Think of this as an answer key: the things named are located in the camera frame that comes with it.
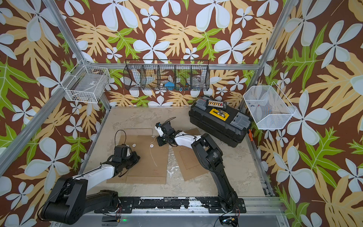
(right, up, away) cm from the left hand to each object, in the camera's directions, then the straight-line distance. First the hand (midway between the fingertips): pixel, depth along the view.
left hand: (141, 154), depth 92 cm
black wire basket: (+16, +55, +6) cm, 58 cm away
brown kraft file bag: (+8, -8, -3) cm, 11 cm away
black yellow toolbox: (+48, +23, -1) cm, 54 cm away
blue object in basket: (+19, +46, +2) cm, 50 cm away
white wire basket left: (-32, +45, -7) cm, 56 cm away
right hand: (+10, +10, +7) cm, 15 cm away
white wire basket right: (+79, +31, -8) cm, 85 cm away
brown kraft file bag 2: (-6, -9, -16) cm, 19 cm away
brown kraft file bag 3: (+32, -7, -3) cm, 33 cm away
